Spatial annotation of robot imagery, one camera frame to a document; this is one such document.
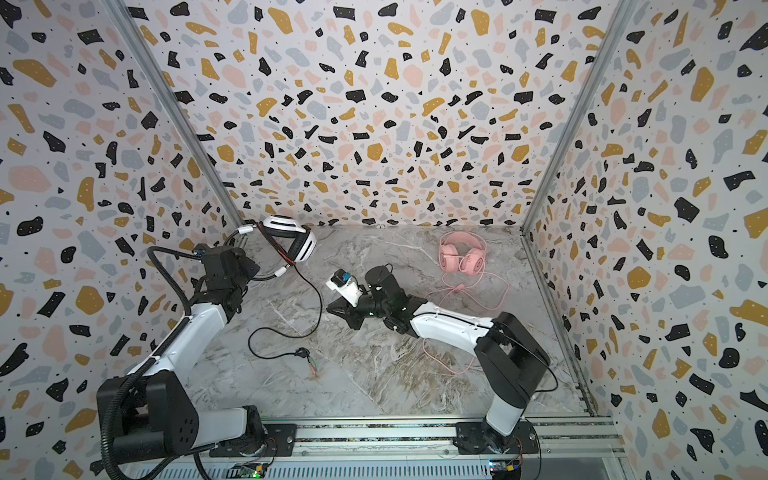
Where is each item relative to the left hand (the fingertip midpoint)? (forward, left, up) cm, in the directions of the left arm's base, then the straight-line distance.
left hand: (245, 254), depth 83 cm
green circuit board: (-48, -6, -22) cm, 53 cm away
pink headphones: (+15, -66, -17) cm, 70 cm away
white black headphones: (0, -17, +5) cm, 18 cm away
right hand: (-15, -24, -2) cm, 28 cm away
